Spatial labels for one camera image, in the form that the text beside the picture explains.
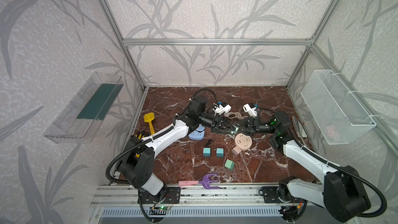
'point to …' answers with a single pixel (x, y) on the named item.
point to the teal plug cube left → (207, 151)
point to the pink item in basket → (330, 130)
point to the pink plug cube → (236, 150)
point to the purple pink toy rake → (205, 181)
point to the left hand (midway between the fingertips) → (231, 128)
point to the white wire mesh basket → (339, 116)
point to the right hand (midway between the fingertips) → (235, 124)
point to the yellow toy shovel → (148, 117)
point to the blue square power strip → (199, 134)
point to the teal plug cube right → (219, 152)
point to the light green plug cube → (229, 164)
